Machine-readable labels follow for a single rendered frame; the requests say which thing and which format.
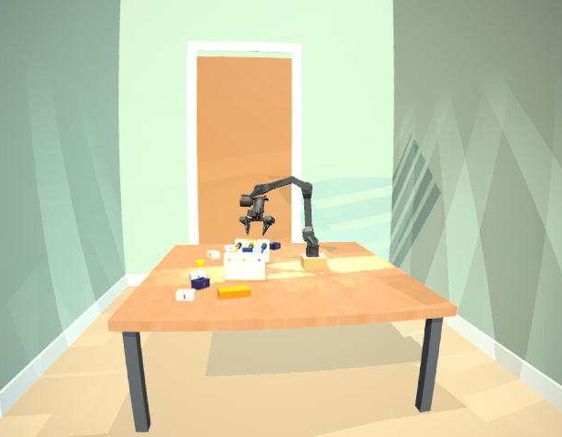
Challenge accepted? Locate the white block with red arrow mark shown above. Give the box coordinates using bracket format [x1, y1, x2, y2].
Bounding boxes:
[176, 289, 195, 301]

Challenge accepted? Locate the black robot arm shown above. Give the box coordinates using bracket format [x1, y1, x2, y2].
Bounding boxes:
[240, 176, 320, 258]

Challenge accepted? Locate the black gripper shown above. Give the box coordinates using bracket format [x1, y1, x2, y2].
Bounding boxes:
[239, 206, 275, 236]

